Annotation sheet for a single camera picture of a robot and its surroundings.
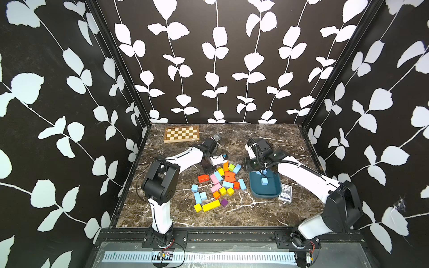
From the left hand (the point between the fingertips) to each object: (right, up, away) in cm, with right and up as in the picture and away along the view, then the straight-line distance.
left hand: (212, 165), depth 95 cm
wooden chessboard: (-27, +18, +16) cm, 37 cm away
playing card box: (+40, -14, -7) cm, 43 cm away
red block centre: (+10, -6, +1) cm, 11 cm away
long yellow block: (0, -19, -11) cm, 22 cm away
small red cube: (+13, -11, -4) cm, 18 cm away
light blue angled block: (+4, -7, -2) cm, 8 cm away
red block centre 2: (+9, -8, -2) cm, 12 cm away
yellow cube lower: (+10, -13, -8) cm, 18 cm away
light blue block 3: (+17, -11, -4) cm, 21 cm away
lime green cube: (+11, -1, +1) cm, 11 cm away
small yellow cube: (-7, -19, -13) cm, 24 cm away
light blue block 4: (+9, -10, -4) cm, 14 cm away
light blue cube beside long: (-5, -15, -9) cm, 18 cm away
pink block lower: (+2, -12, -5) cm, 13 cm away
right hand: (+15, +3, -11) cm, 19 cm away
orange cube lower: (+2, -14, -9) cm, 17 cm away
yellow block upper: (+5, -4, +1) cm, 6 cm away
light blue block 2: (-7, -16, -9) cm, 20 cm away
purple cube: (+6, -17, -11) cm, 21 cm away
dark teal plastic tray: (+32, -12, -8) cm, 35 cm away
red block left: (-5, -7, -5) cm, 9 cm away
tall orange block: (+8, -1, +2) cm, 8 cm away
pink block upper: (+1, -8, -2) cm, 8 cm away
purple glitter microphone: (+2, +16, +13) cm, 21 cm away
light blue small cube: (+29, -8, -5) cm, 30 cm away
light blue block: (+14, -2, 0) cm, 14 cm away
